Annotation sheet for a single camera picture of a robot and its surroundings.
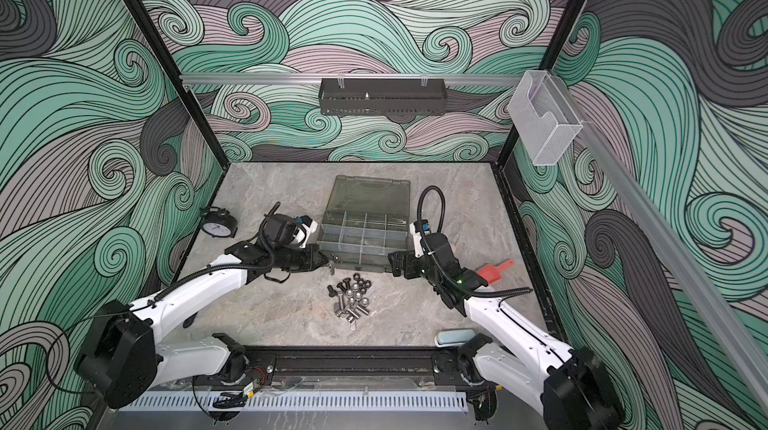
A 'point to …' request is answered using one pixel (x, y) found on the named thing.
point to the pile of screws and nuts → (351, 298)
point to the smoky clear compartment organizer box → (365, 220)
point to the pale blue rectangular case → (453, 337)
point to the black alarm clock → (218, 222)
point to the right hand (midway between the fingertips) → (403, 254)
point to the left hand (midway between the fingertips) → (328, 259)
